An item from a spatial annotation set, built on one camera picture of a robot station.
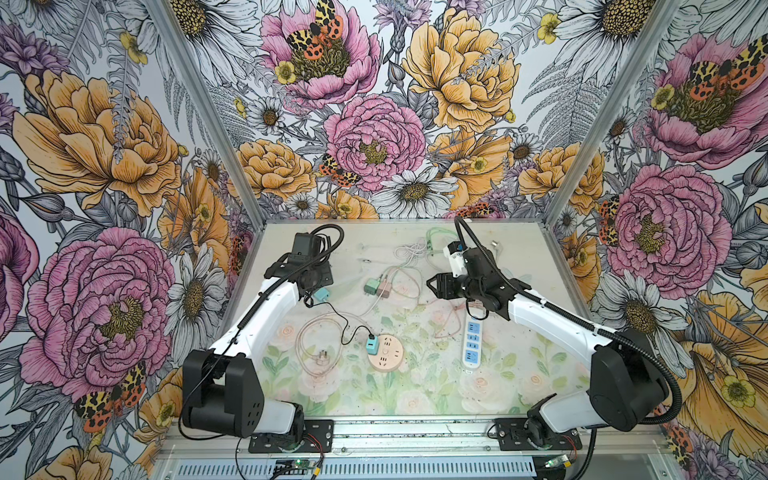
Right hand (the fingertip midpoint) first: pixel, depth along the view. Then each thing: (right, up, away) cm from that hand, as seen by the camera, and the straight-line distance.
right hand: (437, 290), depth 86 cm
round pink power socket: (-13, -18, 0) cm, 22 cm away
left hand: (-33, +2, +1) cm, 33 cm away
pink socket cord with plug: (-30, -9, +6) cm, 32 cm away
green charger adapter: (-20, -1, +14) cm, 24 cm away
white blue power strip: (+11, -15, +2) cm, 19 cm away
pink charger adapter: (-15, -2, +14) cm, 21 cm away
